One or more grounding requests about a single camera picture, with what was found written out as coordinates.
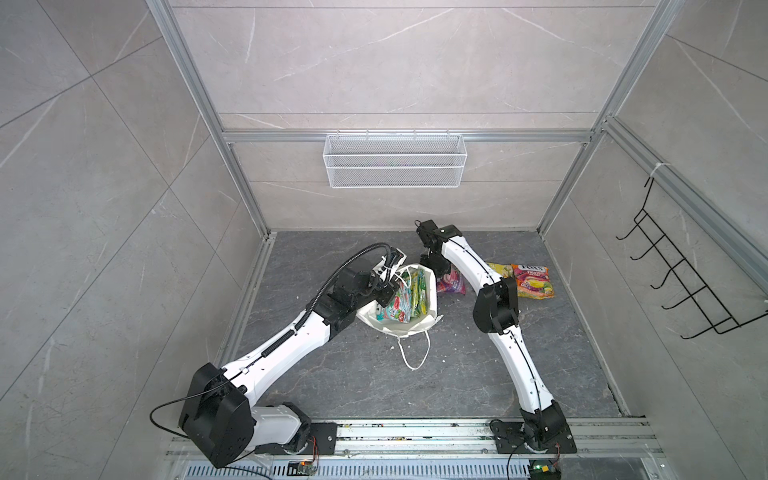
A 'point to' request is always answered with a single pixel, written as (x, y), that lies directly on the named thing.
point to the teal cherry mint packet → (399, 309)
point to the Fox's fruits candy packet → (533, 282)
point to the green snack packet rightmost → (422, 291)
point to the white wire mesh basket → (395, 161)
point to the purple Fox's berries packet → (453, 282)
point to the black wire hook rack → (718, 318)
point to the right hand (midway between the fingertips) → (430, 272)
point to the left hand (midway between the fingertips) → (395, 265)
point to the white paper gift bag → (414, 337)
